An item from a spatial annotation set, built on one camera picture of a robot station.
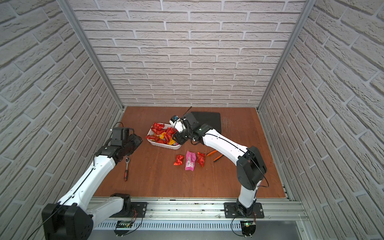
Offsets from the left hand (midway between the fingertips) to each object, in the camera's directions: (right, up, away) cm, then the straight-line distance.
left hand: (142, 136), depth 82 cm
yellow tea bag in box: (+16, -4, +11) cm, 19 cm away
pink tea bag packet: (+27, -14, +6) cm, 31 cm away
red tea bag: (+21, -14, +6) cm, 26 cm away
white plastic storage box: (+2, -1, +13) cm, 13 cm away
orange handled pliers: (+42, -11, +12) cm, 45 cm away
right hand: (+21, +1, +1) cm, 21 cm away
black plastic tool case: (+44, +10, +34) cm, 57 cm away
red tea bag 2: (+34, -14, +8) cm, 37 cm away
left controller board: (-5, -44, -11) cm, 45 cm away
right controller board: (+56, -43, -12) cm, 72 cm away
